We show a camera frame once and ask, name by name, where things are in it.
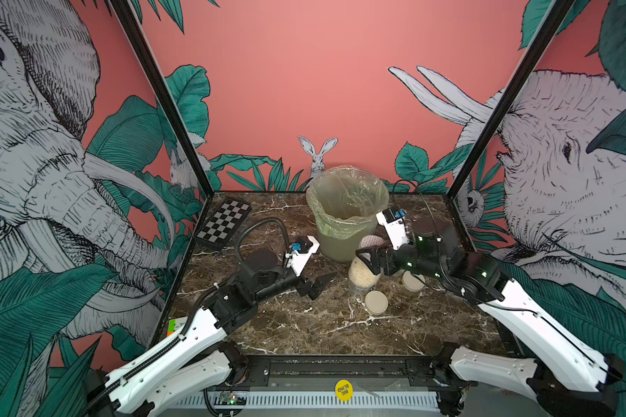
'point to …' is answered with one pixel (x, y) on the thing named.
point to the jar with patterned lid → (362, 278)
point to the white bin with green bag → (346, 201)
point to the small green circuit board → (229, 398)
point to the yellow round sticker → (343, 390)
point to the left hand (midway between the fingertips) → (327, 258)
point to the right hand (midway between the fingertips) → (365, 244)
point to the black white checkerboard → (223, 223)
